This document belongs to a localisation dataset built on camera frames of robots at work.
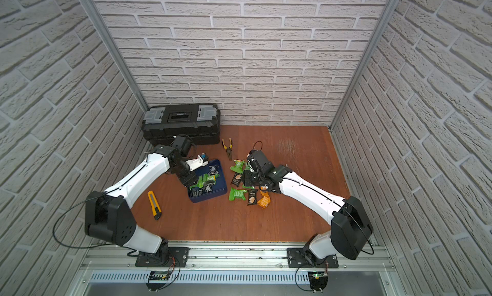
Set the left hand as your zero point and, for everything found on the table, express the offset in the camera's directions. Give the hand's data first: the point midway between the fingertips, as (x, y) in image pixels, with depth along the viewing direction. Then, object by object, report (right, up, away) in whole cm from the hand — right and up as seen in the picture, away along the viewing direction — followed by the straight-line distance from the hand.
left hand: (192, 173), depth 85 cm
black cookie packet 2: (+28, -13, +3) cm, 30 cm away
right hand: (+25, -2, -3) cm, 26 cm away
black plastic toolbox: (0, +25, +15) cm, 29 cm away
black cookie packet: (+19, -5, +10) cm, 22 cm away
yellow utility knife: (-17, -16, +1) cm, 23 cm away
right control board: (+53, -38, -15) cm, 67 cm away
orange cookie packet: (+33, -14, +2) cm, 36 cm away
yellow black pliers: (+14, +9, +22) cm, 27 cm away
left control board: (-9, -39, -14) cm, 42 cm away
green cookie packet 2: (+20, -11, +5) cm, 23 cm away
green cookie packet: (+21, +1, +15) cm, 26 cm away
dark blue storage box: (+7, -6, +9) cm, 13 cm away
